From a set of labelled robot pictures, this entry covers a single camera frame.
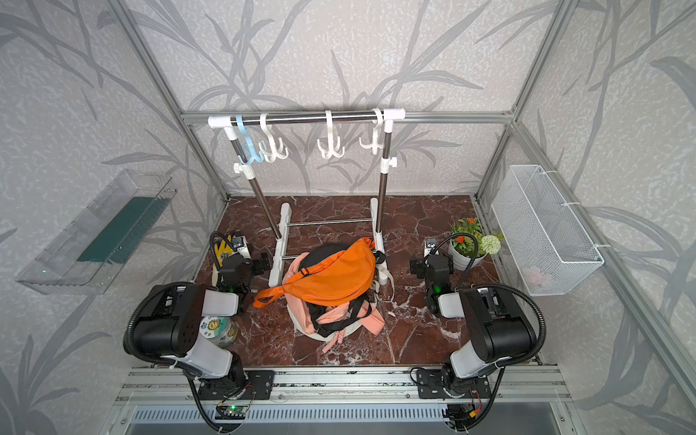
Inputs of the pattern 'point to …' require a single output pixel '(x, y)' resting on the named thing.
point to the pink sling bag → (300, 312)
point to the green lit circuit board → (231, 411)
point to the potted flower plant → (462, 248)
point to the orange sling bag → (342, 279)
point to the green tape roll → (222, 331)
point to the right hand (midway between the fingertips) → (430, 251)
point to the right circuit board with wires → (462, 416)
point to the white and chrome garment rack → (282, 252)
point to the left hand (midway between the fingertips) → (251, 250)
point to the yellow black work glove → (222, 249)
